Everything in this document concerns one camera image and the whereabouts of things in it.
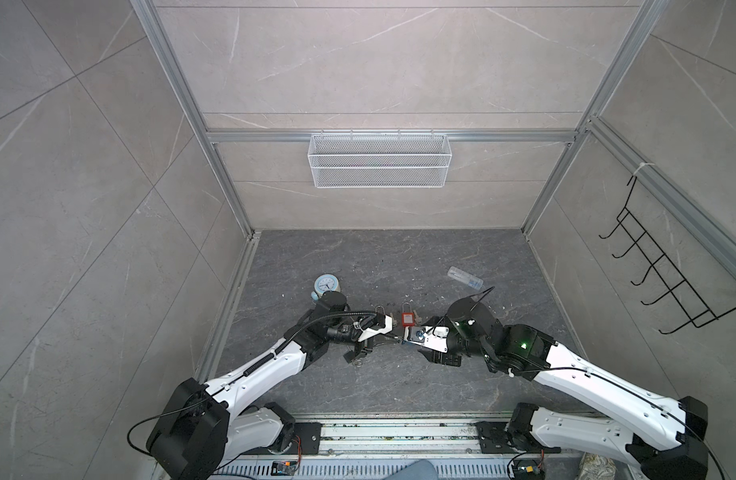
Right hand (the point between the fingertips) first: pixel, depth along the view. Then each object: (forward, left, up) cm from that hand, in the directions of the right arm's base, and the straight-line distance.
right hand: (423, 330), depth 72 cm
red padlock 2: (-2, +11, +11) cm, 16 cm away
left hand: (+1, +7, -1) cm, 7 cm away
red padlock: (+12, +1, -17) cm, 21 cm away
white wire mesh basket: (+57, +9, +11) cm, 59 cm away
